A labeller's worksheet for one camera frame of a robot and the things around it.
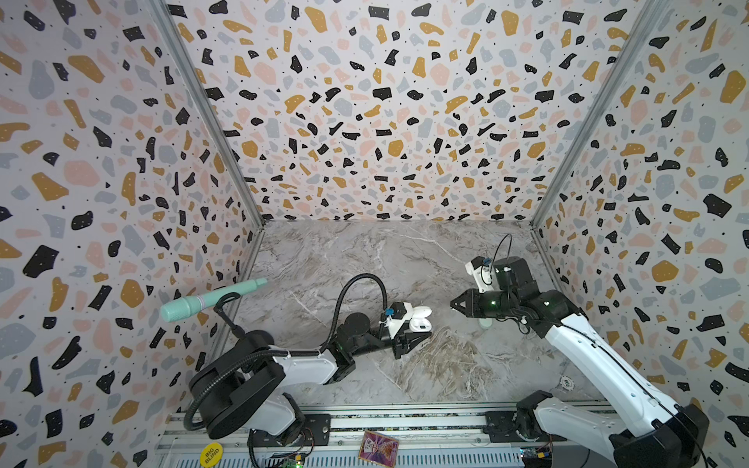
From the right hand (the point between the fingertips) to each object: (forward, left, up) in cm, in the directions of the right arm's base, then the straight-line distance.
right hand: (452, 300), depth 74 cm
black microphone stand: (-6, +55, -6) cm, 56 cm away
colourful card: (-30, +18, -19) cm, 40 cm away
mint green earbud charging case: (+4, -14, -21) cm, 25 cm away
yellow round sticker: (-32, +58, -20) cm, 69 cm away
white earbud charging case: (-5, +8, -3) cm, 10 cm away
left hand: (-6, +6, -2) cm, 8 cm away
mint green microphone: (-9, +59, +12) cm, 61 cm away
